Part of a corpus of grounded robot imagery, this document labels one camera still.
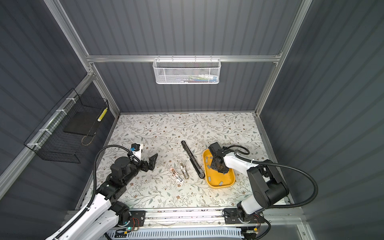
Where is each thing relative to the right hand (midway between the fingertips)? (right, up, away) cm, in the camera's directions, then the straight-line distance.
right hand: (218, 168), depth 91 cm
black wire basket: (-78, +22, -18) cm, 83 cm away
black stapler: (-16, +5, 0) cm, 16 cm away
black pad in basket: (-73, +27, -14) cm, 79 cm away
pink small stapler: (-25, -3, -5) cm, 26 cm away
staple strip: (+1, -7, -7) cm, 10 cm away
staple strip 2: (-6, -5, -4) cm, 9 cm away
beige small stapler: (-21, -1, -3) cm, 21 cm away
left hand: (-39, +12, -13) cm, 43 cm away
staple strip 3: (-6, +1, +1) cm, 6 cm away
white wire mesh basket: (-21, +68, +21) cm, 74 cm away
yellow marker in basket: (-66, +32, -9) cm, 74 cm away
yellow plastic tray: (-4, -5, -5) cm, 8 cm away
